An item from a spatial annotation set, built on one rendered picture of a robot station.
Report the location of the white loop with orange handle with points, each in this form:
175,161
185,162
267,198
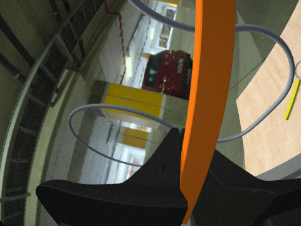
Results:
212,62

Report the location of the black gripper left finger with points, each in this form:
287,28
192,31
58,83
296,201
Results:
151,197

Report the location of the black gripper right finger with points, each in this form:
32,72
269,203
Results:
233,197

